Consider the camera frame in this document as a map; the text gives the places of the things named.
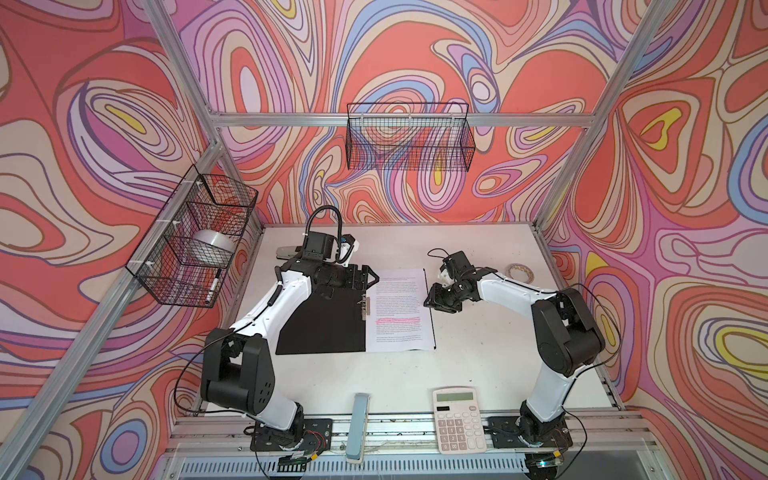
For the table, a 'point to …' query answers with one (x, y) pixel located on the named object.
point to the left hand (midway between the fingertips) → (367, 276)
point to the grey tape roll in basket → (213, 241)
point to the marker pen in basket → (214, 284)
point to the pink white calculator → (459, 420)
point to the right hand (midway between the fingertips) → (431, 309)
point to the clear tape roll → (520, 272)
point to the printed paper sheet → (399, 318)
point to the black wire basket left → (190, 253)
